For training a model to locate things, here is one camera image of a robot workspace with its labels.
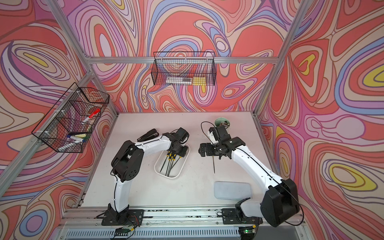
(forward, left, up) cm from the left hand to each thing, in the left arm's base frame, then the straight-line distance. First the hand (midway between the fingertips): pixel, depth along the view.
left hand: (185, 153), depth 97 cm
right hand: (-8, -14, +13) cm, 21 cm away
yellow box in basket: (+31, -9, +34) cm, 47 cm away
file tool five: (-5, +10, 0) cm, 11 cm away
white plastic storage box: (-8, +9, 0) cm, 13 cm away
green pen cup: (+17, -25, +12) cm, 33 cm away
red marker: (+5, +48, +30) cm, 57 cm away
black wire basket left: (-1, +58, +29) cm, 65 cm away
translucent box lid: (-24, -28, +1) cm, 37 cm away
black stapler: (+12, +25, +3) cm, 28 cm away
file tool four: (-8, +10, 0) cm, 13 cm away
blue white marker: (-9, +50, +28) cm, 58 cm away
